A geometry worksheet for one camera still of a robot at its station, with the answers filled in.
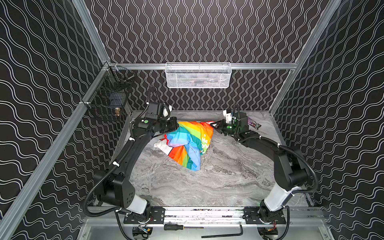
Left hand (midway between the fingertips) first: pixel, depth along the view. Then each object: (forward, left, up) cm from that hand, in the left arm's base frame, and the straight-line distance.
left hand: (183, 124), depth 78 cm
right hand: (+7, -15, -7) cm, 18 cm away
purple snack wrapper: (+24, -48, -25) cm, 60 cm away
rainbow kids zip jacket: (-5, -2, -10) cm, 12 cm away
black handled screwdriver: (-42, +1, -26) cm, 49 cm away
